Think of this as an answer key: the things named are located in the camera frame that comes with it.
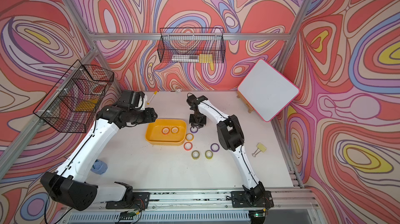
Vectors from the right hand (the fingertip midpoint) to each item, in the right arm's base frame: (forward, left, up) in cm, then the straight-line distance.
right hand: (197, 129), depth 97 cm
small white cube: (+35, +14, +1) cm, 38 cm away
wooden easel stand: (+17, -35, +3) cm, 39 cm away
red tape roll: (0, +20, -1) cm, 20 cm away
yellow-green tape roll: (-16, +1, -2) cm, 16 cm away
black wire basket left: (-2, +59, +30) cm, 66 cm away
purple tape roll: (0, +2, -1) cm, 2 cm away
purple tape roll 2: (-12, -10, -2) cm, 16 cm away
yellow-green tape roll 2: (-16, -7, -2) cm, 18 cm away
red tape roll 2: (-10, +5, -1) cm, 12 cm away
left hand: (-5, +20, +23) cm, 31 cm away
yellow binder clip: (-13, -38, -2) cm, 40 cm away
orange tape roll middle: (-4, +5, -2) cm, 6 cm away
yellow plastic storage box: (-3, +27, 0) cm, 27 cm away
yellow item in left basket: (-3, +50, +31) cm, 59 cm away
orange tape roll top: (+1, +14, -1) cm, 14 cm away
